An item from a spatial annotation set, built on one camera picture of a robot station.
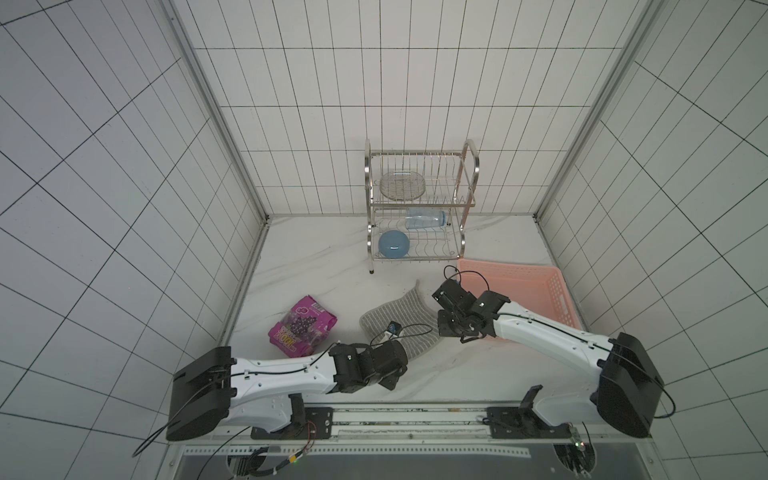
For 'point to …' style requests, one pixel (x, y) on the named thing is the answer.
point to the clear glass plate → (402, 186)
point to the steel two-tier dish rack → (418, 201)
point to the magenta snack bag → (303, 330)
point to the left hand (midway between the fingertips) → (385, 369)
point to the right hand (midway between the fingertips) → (435, 328)
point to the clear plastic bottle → (424, 218)
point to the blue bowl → (394, 244)
